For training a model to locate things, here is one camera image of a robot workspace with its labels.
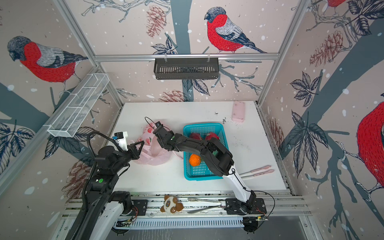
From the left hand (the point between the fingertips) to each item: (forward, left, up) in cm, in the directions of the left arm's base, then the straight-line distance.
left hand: (142, 142), depth 73 cm
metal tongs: (-21, -30, -24) cm, 44 cm away
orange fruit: (-3, -26, -16) cm, 31 cm away
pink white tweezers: (-6, -66, -21) cm, 69 cm away
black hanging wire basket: (+58, -20, +6) cm, 61 cm away
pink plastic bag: (-2, -3, -9) cm, 9 cm away
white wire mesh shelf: (+17, +36, +8) cm, 41 cm away
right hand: (+13, -6, -17) cm, 22 cm away
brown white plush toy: (-24, -14, -20) cm, 34 cm away
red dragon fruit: (+13, -26, -14) cm, 33 cm away
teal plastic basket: (-7, -31, -23) cm, 39 cm away
